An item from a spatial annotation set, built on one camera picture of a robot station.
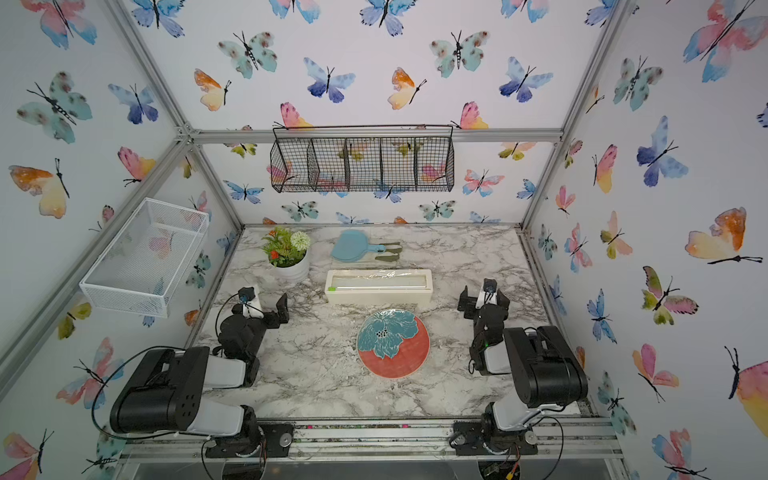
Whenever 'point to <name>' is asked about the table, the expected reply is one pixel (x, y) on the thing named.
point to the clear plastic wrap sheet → (373, 272)
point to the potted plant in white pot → (288, 253)
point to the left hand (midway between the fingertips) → (272, 292)
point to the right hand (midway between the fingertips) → (487, 287)
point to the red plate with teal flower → (393, 343)
